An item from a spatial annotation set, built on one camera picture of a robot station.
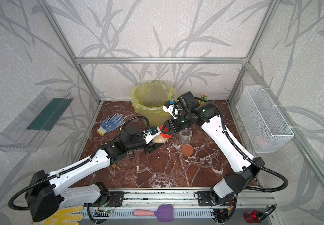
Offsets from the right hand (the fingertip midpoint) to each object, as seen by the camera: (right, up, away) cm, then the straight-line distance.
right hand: (165, 128), depth 68 cm
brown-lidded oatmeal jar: (+12, -7, +21) cm, 25 cm away
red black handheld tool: (+40, -37, -8) cm, 55 cm away
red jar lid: (-1, -3, -3) cm, 4 cm away
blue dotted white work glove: (-44, -2, +37) cm, 58 cm away
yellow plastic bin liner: (-13, +18, +32) cm, 39 cm away
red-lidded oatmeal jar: (-1, -5, -2) cm, 5 cm away
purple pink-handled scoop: (0, -43, +2) cm, 43 cm away
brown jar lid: (+14, -17, +24) cm, 32 cm away
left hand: (-3, -7, +6) cm, 10 cm away
